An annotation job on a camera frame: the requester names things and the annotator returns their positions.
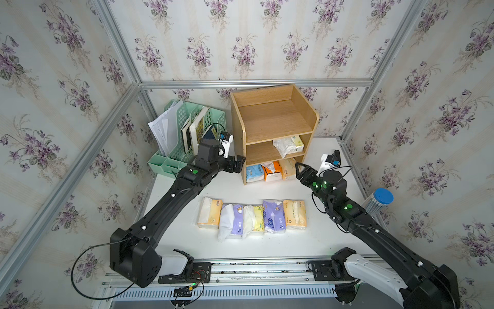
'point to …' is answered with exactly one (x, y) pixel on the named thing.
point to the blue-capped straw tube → (378, 201)
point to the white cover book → (186, 132)
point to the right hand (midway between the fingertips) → (301, 166)
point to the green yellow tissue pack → (253, 219)
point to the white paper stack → (164, 130)
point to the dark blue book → (209, 134)
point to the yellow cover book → (196, 128)
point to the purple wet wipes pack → (273, 216)
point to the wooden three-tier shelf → (272, 127)
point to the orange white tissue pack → (271, 167)
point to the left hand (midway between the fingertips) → (238, 156)
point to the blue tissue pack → (255, 173)
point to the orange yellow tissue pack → (210, 213)
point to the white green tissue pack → (289, 145)
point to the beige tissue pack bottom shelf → (287, 167)
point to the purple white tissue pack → (231, 224)
